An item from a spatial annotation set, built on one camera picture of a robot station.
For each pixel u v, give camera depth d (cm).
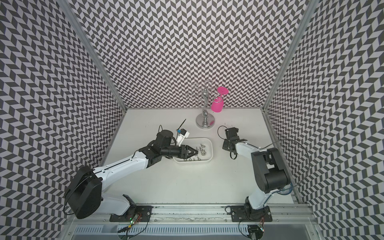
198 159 91
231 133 77
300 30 74
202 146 97
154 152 63
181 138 73
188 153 70
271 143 100
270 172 47
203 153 94
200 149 96
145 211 73
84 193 41
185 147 71
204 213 75
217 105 96
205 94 89
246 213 66
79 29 79
